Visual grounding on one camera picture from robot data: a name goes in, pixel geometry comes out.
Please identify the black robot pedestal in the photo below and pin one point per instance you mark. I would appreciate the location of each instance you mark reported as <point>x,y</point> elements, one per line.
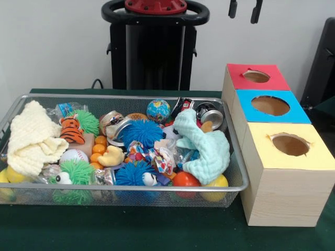
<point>154,57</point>

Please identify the mint green cloth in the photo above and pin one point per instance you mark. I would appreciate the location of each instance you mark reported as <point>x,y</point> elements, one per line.
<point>209,154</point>

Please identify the orange tiger plush toy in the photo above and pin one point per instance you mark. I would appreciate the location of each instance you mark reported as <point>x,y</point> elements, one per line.
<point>70,130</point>

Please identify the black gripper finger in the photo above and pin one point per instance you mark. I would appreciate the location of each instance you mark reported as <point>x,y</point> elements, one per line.
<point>232,9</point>
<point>256,13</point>

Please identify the blue spiky ball with eyes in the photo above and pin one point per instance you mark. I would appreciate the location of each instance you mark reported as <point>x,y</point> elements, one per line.
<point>131,173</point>

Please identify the dark green tablecloth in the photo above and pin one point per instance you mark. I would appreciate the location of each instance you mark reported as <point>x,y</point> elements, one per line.
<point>131,230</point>
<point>325,109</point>

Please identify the yellow duck plush toy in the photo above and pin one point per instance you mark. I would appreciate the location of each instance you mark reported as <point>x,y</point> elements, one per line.
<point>112,157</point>

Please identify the silver mesh bin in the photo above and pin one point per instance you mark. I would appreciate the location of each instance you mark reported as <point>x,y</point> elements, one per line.
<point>146,200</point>

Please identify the green spiky ball with eyes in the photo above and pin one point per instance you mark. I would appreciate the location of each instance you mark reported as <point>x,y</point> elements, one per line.
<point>78,171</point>

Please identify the globe print ball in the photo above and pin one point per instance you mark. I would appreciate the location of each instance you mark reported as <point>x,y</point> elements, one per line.
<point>157,111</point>

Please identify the cream knitted cloth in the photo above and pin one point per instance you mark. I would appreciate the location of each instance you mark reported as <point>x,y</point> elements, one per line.
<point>31,136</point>

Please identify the white baseball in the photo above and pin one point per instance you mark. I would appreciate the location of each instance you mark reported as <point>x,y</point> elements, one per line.
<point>74,157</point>

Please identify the black flat panel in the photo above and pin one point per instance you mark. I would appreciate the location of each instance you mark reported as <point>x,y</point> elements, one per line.
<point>322,65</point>

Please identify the wooden box with three holes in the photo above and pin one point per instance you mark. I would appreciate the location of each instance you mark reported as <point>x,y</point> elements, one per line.
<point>282,198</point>

